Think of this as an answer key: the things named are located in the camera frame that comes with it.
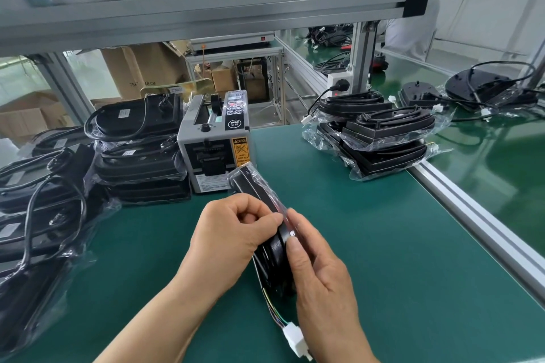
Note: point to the person's left hand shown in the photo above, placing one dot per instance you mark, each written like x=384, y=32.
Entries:
x=226, y=244

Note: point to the person's right hand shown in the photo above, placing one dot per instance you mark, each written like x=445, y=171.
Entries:
x=328, y=303

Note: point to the group of bagged black lamps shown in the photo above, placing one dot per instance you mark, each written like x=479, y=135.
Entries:
x=375, y=137

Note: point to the unbagged black lamps with cables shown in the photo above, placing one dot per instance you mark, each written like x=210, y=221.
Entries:
x=490, y=86

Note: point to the grey tape dispenser machine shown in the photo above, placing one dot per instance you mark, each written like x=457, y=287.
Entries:
x=204, y=146

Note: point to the white power socket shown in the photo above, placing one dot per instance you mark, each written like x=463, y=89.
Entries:
x=341, y=84

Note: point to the grey metal shelf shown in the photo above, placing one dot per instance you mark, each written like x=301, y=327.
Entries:
x=213, y=10

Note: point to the aluminium table edge rail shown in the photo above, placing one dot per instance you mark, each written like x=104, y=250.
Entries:
x=485, y=222

